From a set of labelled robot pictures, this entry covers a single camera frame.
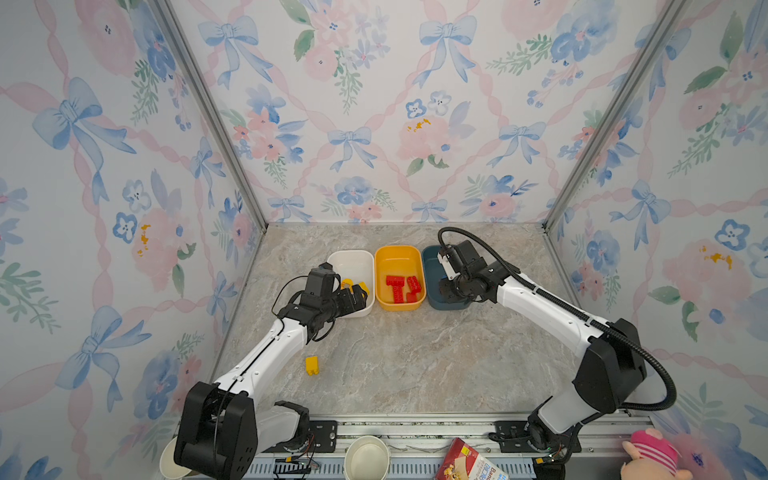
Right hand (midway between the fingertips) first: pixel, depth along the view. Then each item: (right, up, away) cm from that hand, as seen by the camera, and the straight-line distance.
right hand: (447, 285), depth 86 cm
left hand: (-26, -3, -2) cm, 27 cm away
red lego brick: (-14, 0, +14) cm, 20 cm away
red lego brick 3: (-8, -2, +12) cm, 14 cm away
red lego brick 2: (-14, -4, +12) cm, 18 cm away
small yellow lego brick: (-25, -2, +12) cm, 28 cm away
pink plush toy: (+42, -36, -20) cm, 59 cm away
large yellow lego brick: (-31, 0, +14) cm, 34 cm away
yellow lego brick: (-38, -22, -3) cm, 44 cm away
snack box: (0, -38, -19) cm, 43 cm away
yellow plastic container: (-17, +7, +22) cm, 28 cm away
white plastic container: (-28, +5, +21) cm, 35 cm away
